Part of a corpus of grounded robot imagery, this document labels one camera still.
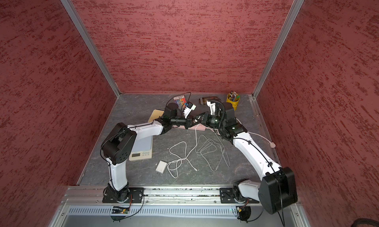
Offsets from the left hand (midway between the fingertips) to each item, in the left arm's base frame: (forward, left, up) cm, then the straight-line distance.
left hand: (200, 123), depth 85 cm
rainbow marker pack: (+30, +14, -13) cm, 36 cm away
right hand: (-4, +4, +9) cm, 11 cm away
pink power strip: (-1, -1, -3) cm, 4 cm away
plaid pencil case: (+29, -3, -12) cm, 31 cm away
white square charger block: (-21, +22, -13) cm, 33 cm away
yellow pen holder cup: (+22, -24, -2) cm, 33 cm away
